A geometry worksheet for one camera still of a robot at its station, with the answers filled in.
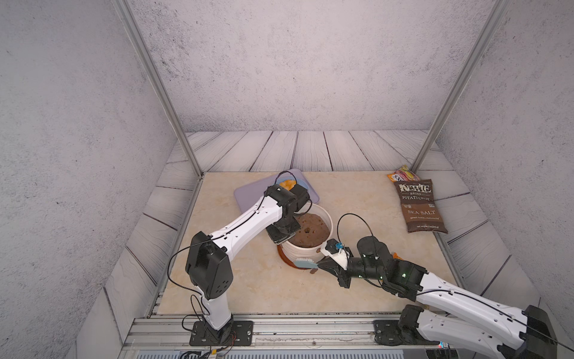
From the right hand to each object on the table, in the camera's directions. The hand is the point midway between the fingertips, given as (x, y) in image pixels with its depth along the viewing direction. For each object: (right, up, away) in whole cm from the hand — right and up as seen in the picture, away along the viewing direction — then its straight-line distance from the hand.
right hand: (322, 265), depth 70 cm
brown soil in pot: (-1, +7, +16) cm, 18 cm away
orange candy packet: (+31, -3, +19) cm, 37 cm away
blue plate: (-13, +29, +47) cm, 57 cm away
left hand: (-9, +6, +10) cm, 14 cm away
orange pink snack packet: (+48, +31, +47) cm, 74 cm away
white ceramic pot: (-9, +1, +9) cm, 13 cm away
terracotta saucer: (-11, -4, +17) cm, 20 cm away
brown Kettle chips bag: (+49, +16, +35) cm, 62 cm away
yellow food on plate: (-11, +26, +41) cm, 50 cm away
